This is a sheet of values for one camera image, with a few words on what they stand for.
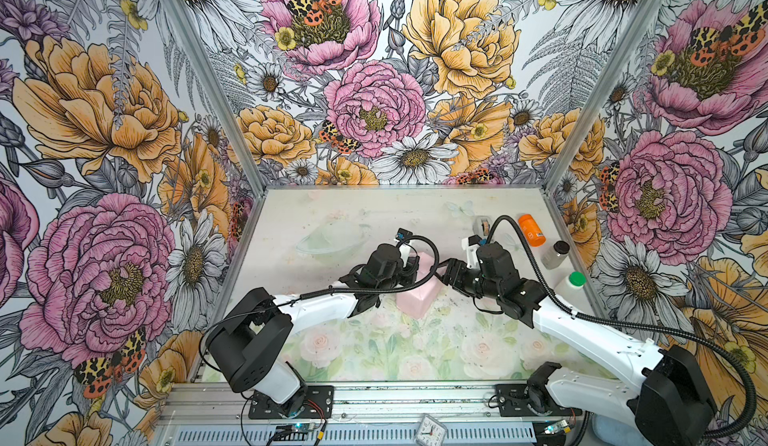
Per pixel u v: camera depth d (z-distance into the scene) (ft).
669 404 1.28
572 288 2.79
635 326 1.50
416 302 2.59
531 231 3.40
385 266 2.14
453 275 2.31
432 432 2.26
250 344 1.44
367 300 2.10
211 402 2.49
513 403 2.40
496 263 2.00
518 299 1.92
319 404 2.43
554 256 3.08
